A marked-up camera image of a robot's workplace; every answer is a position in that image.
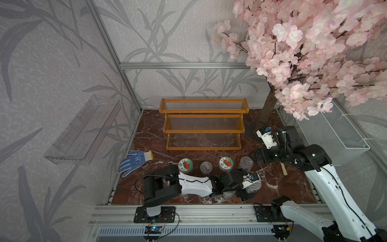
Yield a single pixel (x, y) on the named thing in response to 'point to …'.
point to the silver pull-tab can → (229, 194)
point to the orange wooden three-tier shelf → (203, 124)
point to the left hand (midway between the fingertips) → (253, 185)
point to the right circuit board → (282, 232)
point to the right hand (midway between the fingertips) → (257, 150)
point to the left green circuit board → (153, 230)
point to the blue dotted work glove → (132, 163)
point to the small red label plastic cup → (206, 168)
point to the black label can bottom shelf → (255, 187)
